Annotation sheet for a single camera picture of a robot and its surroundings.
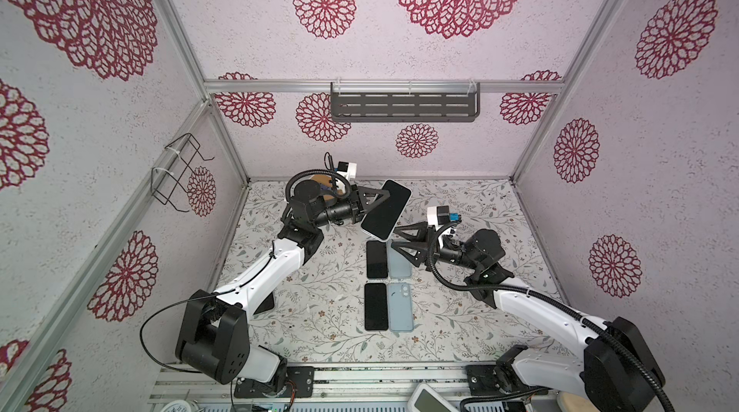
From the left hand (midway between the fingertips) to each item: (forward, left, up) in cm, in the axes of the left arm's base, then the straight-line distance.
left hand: (388, 196), depth 68 cm
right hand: (-9, -1, -4) cm, 10 cm away
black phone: (-5, +2, -2) cm, 6 cm away
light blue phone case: (-15, -5, -35) cm, 39 cm away
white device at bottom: (-38, -8, -30) cm, 49 cm away
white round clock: (-39, +50, -30) cm, 70 cm away
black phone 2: (+1, +2, -34) cm, 34 cm away
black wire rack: (+6, +57, -1) cm, 57 cm away
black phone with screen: (-13, +3, -35) cm, 37 cm away
